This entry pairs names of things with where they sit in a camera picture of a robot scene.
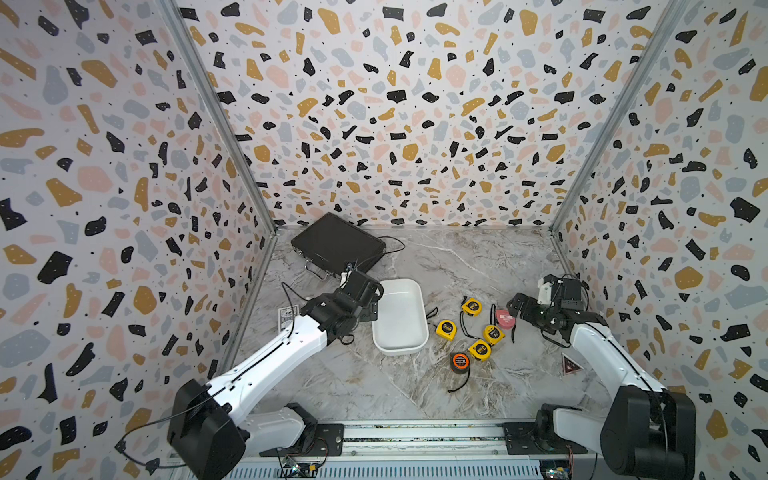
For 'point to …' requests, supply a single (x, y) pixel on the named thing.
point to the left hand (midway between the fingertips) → (358, 301)
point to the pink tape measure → (504, 319)
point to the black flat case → (334, 243)
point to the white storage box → (401, 326)
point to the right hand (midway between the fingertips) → (522, 308)
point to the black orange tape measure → (460, 362)
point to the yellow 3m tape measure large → (446, 329)
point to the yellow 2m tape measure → (472, 306)
